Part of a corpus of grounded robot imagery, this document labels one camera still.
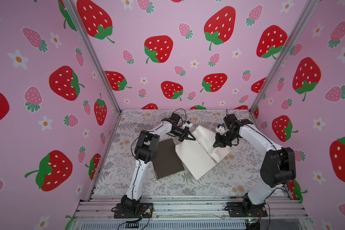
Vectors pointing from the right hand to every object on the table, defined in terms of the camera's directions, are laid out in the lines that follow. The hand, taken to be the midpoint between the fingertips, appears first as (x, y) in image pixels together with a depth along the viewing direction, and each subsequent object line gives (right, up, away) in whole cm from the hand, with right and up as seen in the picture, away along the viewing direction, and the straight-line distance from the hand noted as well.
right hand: (216, 144), depth 87 cm
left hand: (-12, +2, +5) cm, 13 cm away
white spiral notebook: (-10, -7, +3) cm, 12 cm away
